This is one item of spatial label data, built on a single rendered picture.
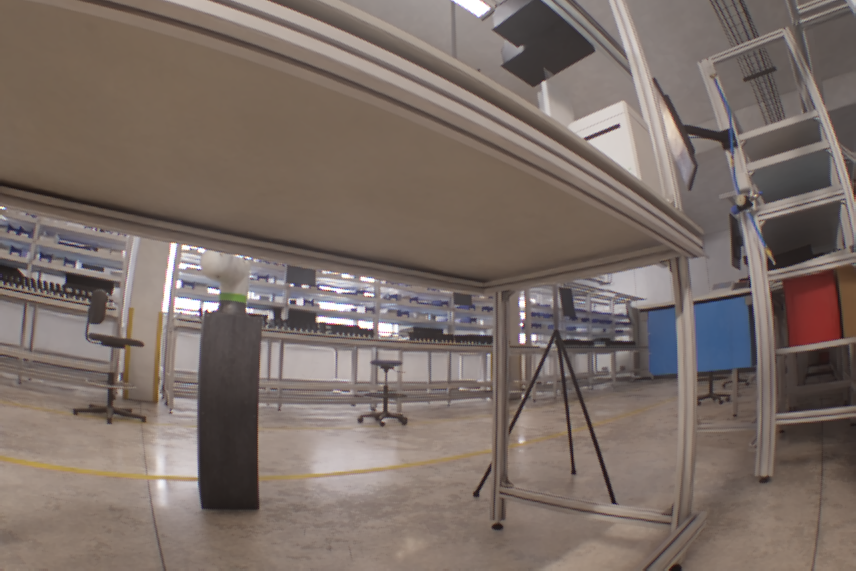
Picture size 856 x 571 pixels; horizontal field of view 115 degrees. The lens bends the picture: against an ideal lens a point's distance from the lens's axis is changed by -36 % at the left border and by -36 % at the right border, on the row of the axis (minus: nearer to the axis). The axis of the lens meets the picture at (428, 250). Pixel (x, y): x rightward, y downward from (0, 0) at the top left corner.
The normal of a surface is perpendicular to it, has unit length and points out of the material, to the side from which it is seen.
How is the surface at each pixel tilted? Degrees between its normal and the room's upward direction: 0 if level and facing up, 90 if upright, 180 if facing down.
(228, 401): 90
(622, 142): 90
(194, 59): 180
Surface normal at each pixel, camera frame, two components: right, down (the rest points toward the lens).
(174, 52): -0.02, 0.96
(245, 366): 0.53, -0.22
